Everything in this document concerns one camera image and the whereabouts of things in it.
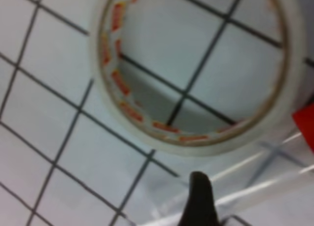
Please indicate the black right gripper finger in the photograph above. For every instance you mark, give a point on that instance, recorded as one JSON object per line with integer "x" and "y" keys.
{"x": 199, "y": 209}

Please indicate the clear tube red cap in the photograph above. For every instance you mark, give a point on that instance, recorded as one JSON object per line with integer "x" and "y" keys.
{"x": 231, "y": 193}

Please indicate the white checkered grid cloth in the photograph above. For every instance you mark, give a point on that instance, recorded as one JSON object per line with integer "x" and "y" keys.
{"x": 176, "y": 67}

